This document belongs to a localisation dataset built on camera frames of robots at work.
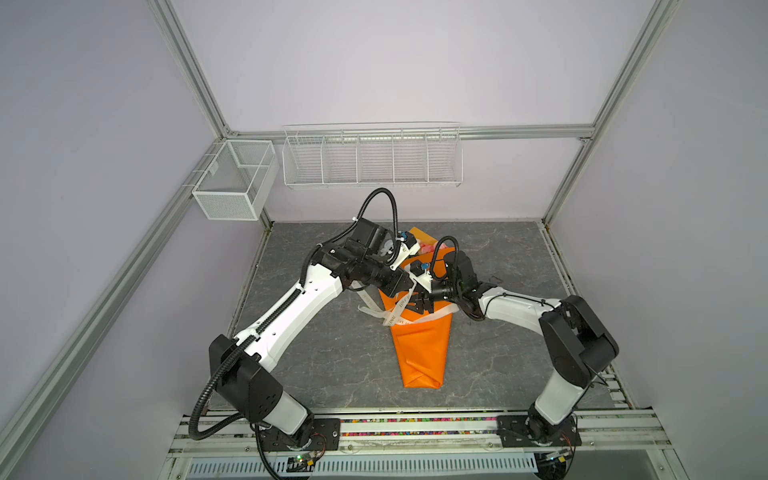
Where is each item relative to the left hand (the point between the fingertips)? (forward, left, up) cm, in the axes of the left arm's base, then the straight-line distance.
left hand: (410, 288), depth 73 cm
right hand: (+4, +3, -11) cm, 12 cm away
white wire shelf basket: (+49, +8, +6) cm, 50 cm away
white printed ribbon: (0, +5, -13) cm, 14 cm away
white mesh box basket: (+48, +55, -1) cm, 73 cm away
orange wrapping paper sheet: (-7, -4, -21) cm, 23 cm away
